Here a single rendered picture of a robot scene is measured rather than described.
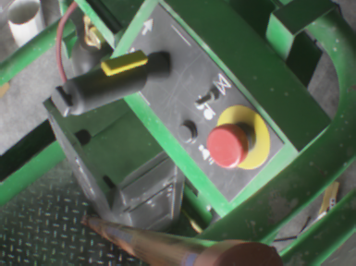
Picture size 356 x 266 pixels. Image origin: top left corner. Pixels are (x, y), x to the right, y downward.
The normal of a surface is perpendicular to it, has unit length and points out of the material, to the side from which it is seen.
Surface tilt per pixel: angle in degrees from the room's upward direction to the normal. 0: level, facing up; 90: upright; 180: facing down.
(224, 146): 58
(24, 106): 0
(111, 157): 0
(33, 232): 0
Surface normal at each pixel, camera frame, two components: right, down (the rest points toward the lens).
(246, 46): 0.04, -0.37
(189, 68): -0.64, 0.27
